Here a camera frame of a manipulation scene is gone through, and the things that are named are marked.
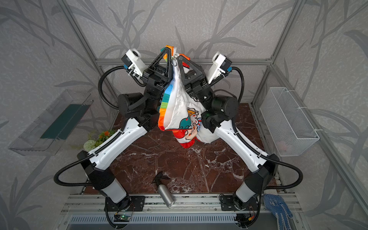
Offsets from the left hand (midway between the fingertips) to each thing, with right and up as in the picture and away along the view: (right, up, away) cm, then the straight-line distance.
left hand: (171, 50), depth 36 cm
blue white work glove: (+48, -62, +37) cm, 87 cm away
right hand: (+2, -1, +2) cm, 3 cm away
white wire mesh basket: (+48, -23, +26) cm, 59 cm away
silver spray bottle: (-10, -57, +40) cm, 70 cm away
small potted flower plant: (-50, -32, +40) cm, 72 cm away
